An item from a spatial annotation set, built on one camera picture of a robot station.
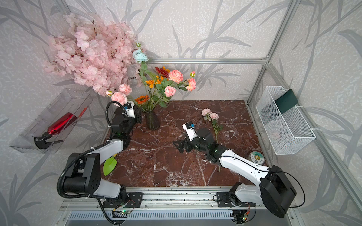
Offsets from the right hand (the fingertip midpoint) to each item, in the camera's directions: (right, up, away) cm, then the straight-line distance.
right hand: (179, 138), depth 77 cm
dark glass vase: (-20, +9, +19) cm, 29 cm away
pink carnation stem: (+26, +3, +25) cm, 36 cm away
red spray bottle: (-56, +1, -19) cm, 59 cm away
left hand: (-25, +18, +8) cm, 32 cm away
